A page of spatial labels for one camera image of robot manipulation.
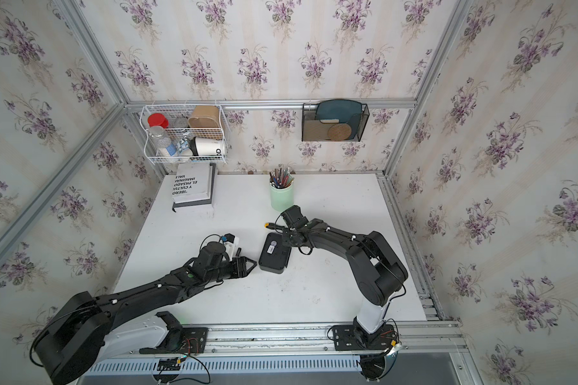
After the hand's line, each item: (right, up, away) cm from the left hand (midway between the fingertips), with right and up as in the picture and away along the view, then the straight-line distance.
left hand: (255, 268), depth 83 cm
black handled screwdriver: (+5, +13, +16) cm, 21 cm away
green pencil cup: (+8, +24, +18) cm, 31 cm away
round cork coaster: (+33, +52, +15) cm, 63 cm away
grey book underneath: (-27, +23, +21) cm, 41 cm away
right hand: (+12, +9, +10) cm, 18 cm away
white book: (-32, +31, +24) cm, 51 cm away
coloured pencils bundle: (+8, +33, +19) cm, 39 cm away
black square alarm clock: (+6, +3, +6) cm, 9 cm away
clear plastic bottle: (-36, +46, +4) cm, 58 cm away
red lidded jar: (-40, +55, +9) cm, 68 cm away
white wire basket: (-30, +51, +10) cm, 60 cm away
